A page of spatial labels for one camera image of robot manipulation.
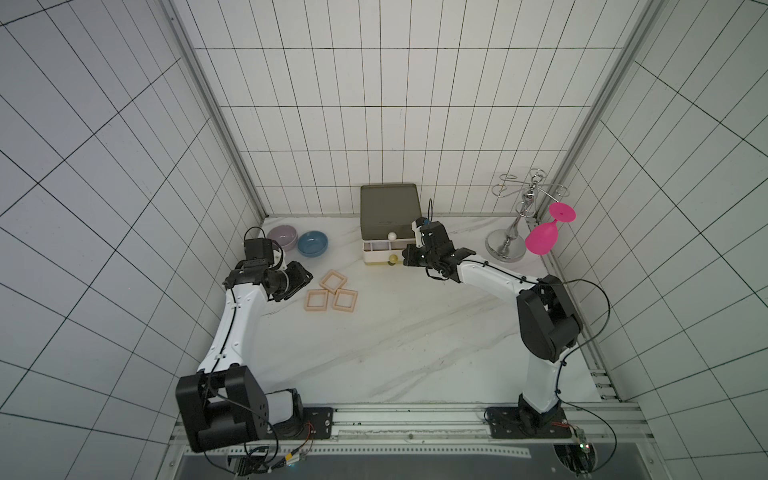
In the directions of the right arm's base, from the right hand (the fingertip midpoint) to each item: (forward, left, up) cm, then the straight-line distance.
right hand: (392, 253), depth 92 cm
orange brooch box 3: (-13, +24, -10) cm, 29 cm away
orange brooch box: (-4, +20, -12) cm, 24 cm away
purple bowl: (+13, +41, -8) cm, 44 cm away
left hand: (-14, +23, +3) cm, 28 cm away
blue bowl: (+11, +31, -11) cm, 35 cm away
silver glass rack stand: (+15, -42, -12) cm, 47 cm away
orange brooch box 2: (-11, +15, -12) cm, 22 cm away
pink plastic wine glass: (+7, -47, +2) cm, 48 cm away
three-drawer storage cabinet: (+8, +2, +10) cm, 12 cm away
